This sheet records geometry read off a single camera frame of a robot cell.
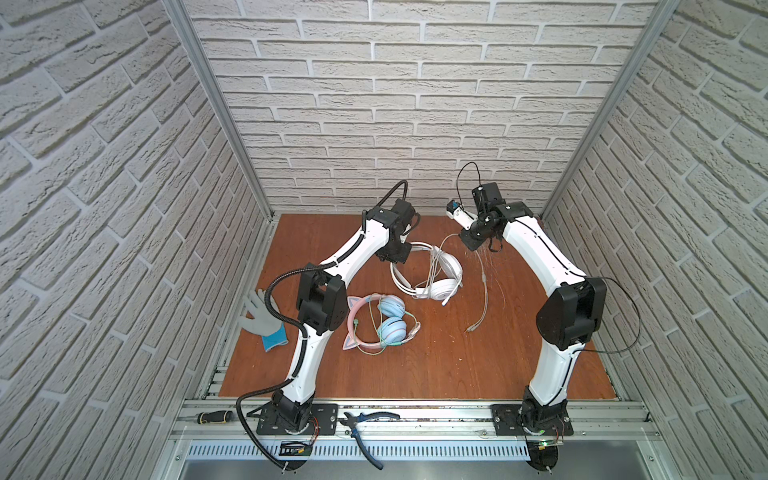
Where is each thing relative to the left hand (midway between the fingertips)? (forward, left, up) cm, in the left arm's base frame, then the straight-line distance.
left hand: (400, 254), depth 92 cm
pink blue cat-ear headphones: (-22, +3, -5) cm, 23 cm away
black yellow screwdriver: (-41, +48, -11) cm, 65 cm away
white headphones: (-14, -11, +2) cm, 18 cm away
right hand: (+3, -21, +7) cm, 23 cm away
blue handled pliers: (-43, +14, -11) cm, 47 cm away
